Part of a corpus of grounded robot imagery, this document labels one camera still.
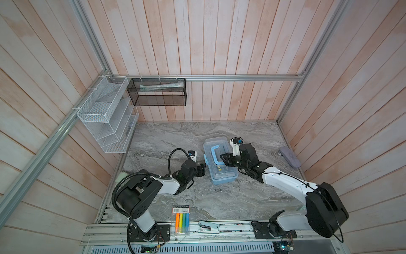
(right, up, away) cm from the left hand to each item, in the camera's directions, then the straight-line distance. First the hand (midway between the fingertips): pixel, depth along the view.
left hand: (201, 166), depth 92 cm
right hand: (+11, +7, -6) cm, 14 cm away
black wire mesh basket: (-29, +48, +12) cm, 57 cm away
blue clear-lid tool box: (+7, +11, -1) cm, 13 cm away
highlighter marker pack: (-10, -24, -16) cm, 30 cm away
